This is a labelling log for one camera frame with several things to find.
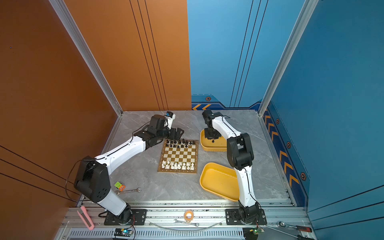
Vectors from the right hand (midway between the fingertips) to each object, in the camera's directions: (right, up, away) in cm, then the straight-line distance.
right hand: (211, 138), depth 99 cm
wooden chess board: (-21, -11, -6) cm, 24 cm away
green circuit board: (-45, -43, -28) cm, 68 cm away
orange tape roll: (-12, -38, -27) cm, 48 cm away
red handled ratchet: (+31, -38, -30) cm, 57 cm away
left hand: (-20, +7, -12) cm, 25 cm away
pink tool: (-67, -35, -24) cm, 80 cm away
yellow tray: (+5, -5, 0) cm, 7 cm away
